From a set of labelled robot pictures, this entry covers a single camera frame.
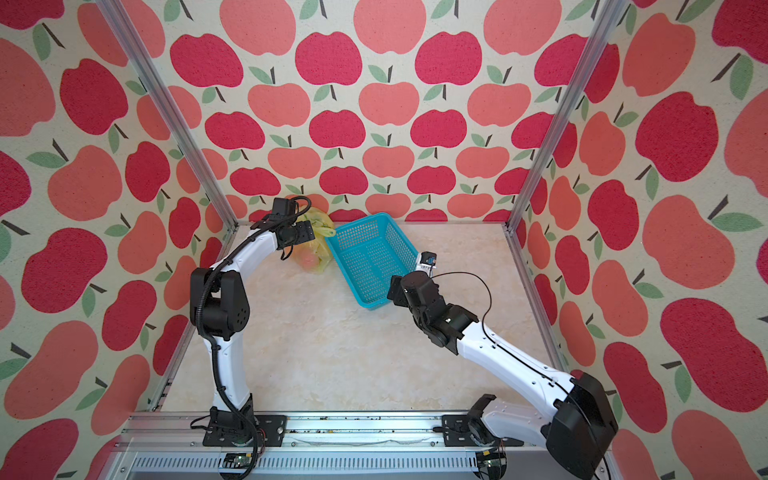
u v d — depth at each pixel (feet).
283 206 2.63
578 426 1.27
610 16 2.29
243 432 2.21
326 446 2.40
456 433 2.39
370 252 3.68
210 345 1.89
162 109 2.82
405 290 1.95
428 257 2.26
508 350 1.57
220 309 1.85
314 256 3.36
